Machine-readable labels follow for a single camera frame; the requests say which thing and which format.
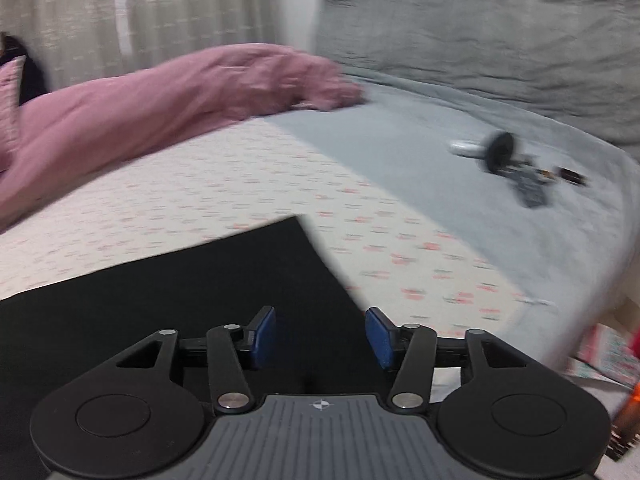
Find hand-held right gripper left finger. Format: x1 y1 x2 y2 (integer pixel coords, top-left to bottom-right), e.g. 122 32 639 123
112 305 278 413

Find colourful patterned cloth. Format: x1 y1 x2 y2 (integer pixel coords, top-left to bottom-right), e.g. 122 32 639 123
569 324 640 388

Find cherry print sheet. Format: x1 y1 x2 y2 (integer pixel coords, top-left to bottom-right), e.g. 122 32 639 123
0 117 532 376

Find dark clothing heap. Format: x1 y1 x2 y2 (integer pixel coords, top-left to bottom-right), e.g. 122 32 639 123
0 32 52 108

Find grey star print curtain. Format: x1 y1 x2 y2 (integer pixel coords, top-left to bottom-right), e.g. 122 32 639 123
0 0 323 93

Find black pants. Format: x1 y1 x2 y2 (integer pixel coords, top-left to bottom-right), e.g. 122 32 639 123
0 215 383 480

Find grey quilted headboard cover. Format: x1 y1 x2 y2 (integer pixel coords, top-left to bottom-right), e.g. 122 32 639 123
309 0 640 147

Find pink pillow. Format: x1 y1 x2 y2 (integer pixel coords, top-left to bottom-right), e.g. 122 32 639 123
0 55 27 173

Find small black device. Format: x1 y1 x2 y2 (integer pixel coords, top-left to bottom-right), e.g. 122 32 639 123
557 166 589 187

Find small white device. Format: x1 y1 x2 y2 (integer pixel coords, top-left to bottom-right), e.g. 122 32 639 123
449 139 485 157

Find pink duvet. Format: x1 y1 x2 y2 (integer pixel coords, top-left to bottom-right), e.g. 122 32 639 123
0 44 366 233

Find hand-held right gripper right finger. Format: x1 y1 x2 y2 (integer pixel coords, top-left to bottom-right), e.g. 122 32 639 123
365 306 526 413

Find grey bed sheet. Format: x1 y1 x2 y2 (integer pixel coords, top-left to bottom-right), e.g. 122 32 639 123
264 69 640 378

